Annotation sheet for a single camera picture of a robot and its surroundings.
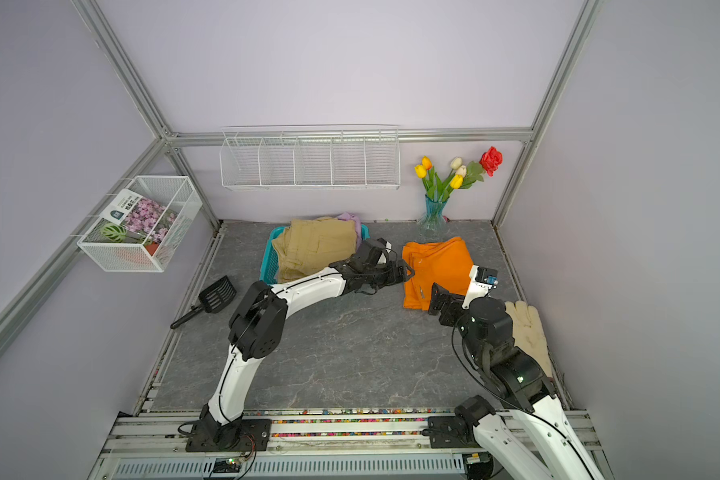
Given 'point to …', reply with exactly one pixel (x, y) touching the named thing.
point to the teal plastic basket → (269, 268)
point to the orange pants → (446, 262)
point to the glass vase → (433, 227)
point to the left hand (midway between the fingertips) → (408, 277)
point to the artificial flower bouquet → (459, 175)
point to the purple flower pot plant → (134, 218)
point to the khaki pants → (309, 246)
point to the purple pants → (357, 224)
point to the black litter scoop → (212, 299)
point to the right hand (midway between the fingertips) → (449, 287)
